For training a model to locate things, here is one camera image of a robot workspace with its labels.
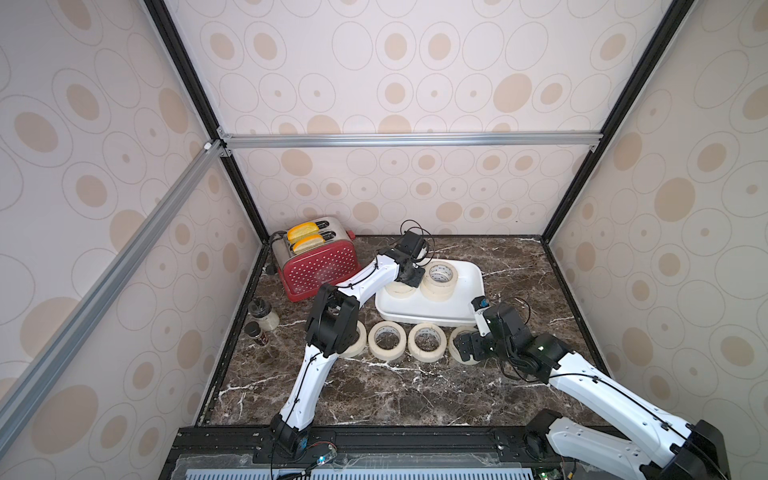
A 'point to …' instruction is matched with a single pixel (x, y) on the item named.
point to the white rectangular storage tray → (418, 310)
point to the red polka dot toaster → (313, 255)
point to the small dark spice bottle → (253, 330)
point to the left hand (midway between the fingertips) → (422, 275)
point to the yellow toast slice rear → (301, 231)
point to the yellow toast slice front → (309, 243)
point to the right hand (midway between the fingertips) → (468, 340)
